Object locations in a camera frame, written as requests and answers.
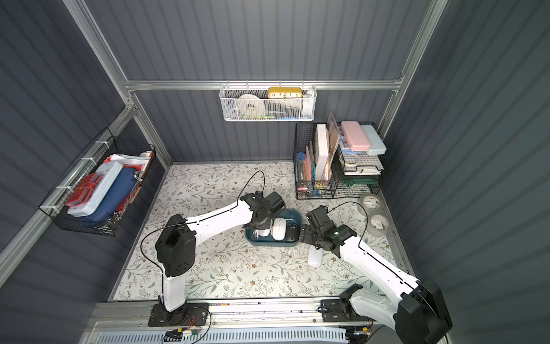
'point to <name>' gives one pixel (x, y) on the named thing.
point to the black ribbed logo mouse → (292, 232)
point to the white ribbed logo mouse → (263, 232)
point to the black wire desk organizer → (335, 160)
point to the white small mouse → (278, 228)
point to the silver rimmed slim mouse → (315, 256)
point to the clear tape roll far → (372, 203)
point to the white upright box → (321, 153)
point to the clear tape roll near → (378, 224)
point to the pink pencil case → (355, 136)
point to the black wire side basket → (107, 147)
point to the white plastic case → (109, 171)
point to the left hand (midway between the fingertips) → (262, 224)
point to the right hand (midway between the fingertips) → (315, 239)
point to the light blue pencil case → (377, 147)
